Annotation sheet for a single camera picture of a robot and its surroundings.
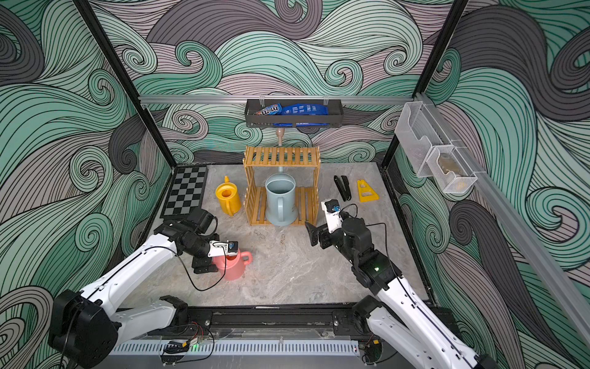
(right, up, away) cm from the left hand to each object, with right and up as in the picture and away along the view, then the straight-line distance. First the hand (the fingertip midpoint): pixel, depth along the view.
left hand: (215, 251), depth 80 cm
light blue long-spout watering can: (+23, +19, +1) cm, 30 cm away
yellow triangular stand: (+63, +19, +28) cm, 72 cm away
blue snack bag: (+33, +55, +12) cm, 65 cm away
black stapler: (+53, +22, +30) cm, 64 cm away
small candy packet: (+20, +55, +12) cm, 60 cm away
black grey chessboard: (-22, +20, +24) cm, 38 cm away
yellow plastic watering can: (+1, +18, +13) cm, 23 cm away
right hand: (+37, +13, -7) cm, 40 cm away
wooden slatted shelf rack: (+35, +17, +25) cm, 46 cm away
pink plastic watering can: (+8, -5, -4) cm, 10 cm away
